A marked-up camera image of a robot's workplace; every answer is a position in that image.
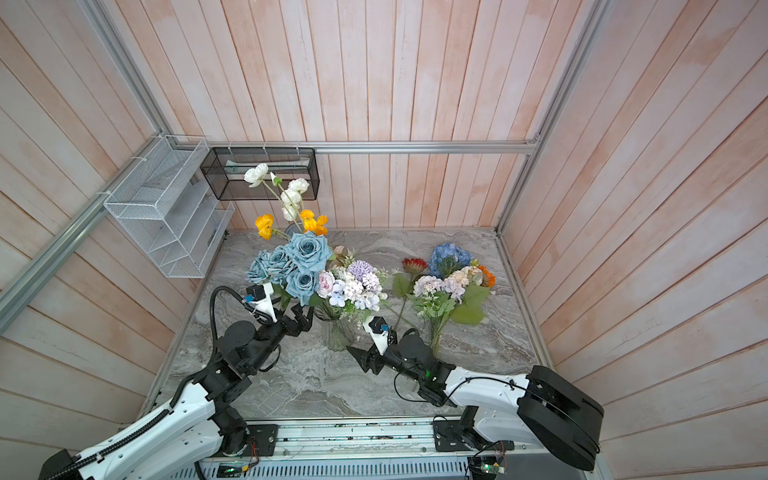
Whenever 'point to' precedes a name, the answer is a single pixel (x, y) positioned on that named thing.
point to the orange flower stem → (489, 279)
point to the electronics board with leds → (486, 467)
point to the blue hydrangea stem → (446, 259)
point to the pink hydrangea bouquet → (459, 294)
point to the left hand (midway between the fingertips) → (304, 301)
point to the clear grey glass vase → (340, 328)
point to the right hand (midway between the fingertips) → (357, 337)
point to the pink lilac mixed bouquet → (351, 285)
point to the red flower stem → (402, 282)
